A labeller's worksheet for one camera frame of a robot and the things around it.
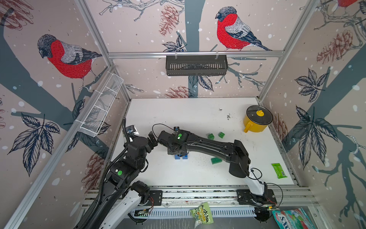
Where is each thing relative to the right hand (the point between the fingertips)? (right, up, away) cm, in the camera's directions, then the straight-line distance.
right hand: (173, 149), depth 82 cm
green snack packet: (+16, -29, -13) cm, 35 cm away
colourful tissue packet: (+60, -28, -16) cm, 68 cm away
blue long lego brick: (+2, -7, +9) cm, 11 cm away
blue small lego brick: (+7, -6, +4) cm, 10 cm away
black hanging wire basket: (+13, +57, +24) cm, 63 cm away
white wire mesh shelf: (-48, +16, +2) cm, 51 cm away
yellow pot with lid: (+57, +17, +14) cm, 61 cm away
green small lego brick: (+25, +5, +13) cm, 29 cm away
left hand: (-12, +12, -11) cm, 20 cm away
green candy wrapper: (+62, -12, 0) cm, 63 cm away
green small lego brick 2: (+32, +6, +16) cm, 36 cm away
